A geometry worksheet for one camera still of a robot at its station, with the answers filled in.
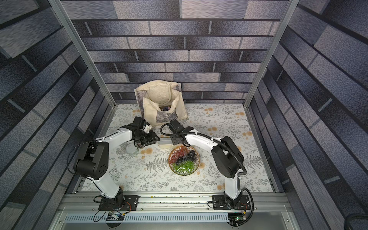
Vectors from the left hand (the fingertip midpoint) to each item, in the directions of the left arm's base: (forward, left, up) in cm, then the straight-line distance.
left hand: (159, 139), depth 92 cm
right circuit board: (-41, -43, -7) cm, 60 cm away
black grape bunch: (-10, -20, -2) cm, 23 cm away
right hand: (+2, -12, +1) cm, 12 cm away
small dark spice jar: (-6, +10, -6) cm, 14 cm away
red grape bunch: (-10, -13, -2) cm, 16 cm away
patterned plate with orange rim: (-13, -17, -2) cm, 22 cm away
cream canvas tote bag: (+32, +2, +3) cm, 32 cm away
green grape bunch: (-18, -17, -1) cm, 25 cm away
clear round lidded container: (-8, +16, 0) cm, 18 cm away
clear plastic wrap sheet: (-14, -24, -4) cm, 28 cm away
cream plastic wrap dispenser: (-1, -4, -2) cm, 5 cm away
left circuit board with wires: (-41, +18, -6) cm, 45 cm away
